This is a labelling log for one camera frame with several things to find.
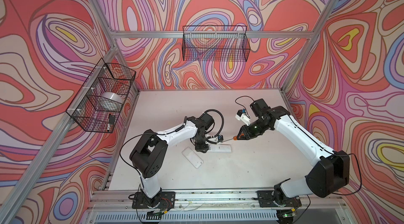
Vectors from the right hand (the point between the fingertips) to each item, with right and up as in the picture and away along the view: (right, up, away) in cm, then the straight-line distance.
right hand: (242, 140), depth 78 cm
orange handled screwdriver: (-4, +1, +1) cm, 4 cm away
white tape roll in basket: (-62, +19, -7) cm, 66 cm away
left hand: (-18, -5, +10) cm, 21 cm away
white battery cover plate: (-25, -12, +9) cm, 29 cm away
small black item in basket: (-62, +12, -5) cm, 64 cm away
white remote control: (-10, -6, +9) cm, 15 cm away
